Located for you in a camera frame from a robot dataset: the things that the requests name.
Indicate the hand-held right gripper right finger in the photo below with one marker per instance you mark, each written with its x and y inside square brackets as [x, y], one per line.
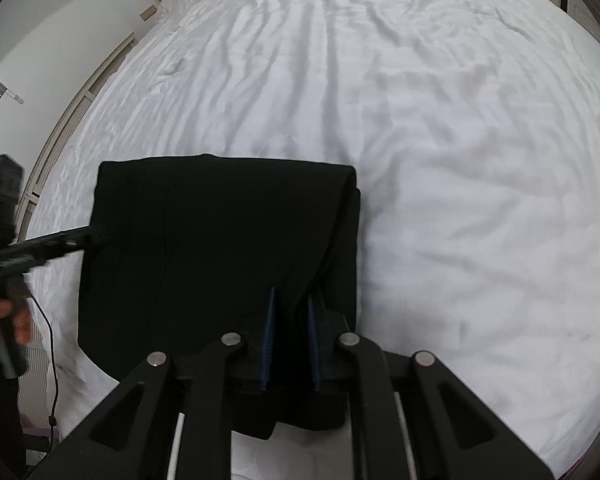
[314, 340]

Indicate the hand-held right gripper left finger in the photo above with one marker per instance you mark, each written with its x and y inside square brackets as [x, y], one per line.
[269, 340]

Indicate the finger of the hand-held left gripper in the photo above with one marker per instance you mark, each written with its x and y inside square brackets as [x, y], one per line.
[80, 237]

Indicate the black pants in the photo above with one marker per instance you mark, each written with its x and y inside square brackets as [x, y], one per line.
[205, 220]

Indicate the white slatted radiator cover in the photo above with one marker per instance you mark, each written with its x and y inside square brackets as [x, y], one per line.
[65, 125]

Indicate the white quilted duvet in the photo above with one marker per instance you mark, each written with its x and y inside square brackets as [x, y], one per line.
[455, 160]

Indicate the wall switch plate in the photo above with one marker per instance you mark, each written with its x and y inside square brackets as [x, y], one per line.
[148, 12]

